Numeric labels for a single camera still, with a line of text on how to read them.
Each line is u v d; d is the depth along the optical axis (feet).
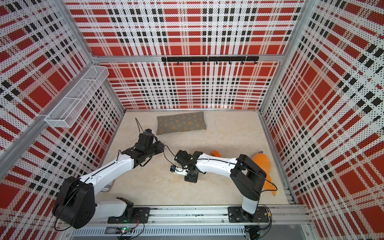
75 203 1.34
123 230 2.27
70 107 2.36
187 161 2.05
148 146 2.24
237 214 2.41
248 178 1.48
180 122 3.53
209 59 2.90
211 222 2.40
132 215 2.33
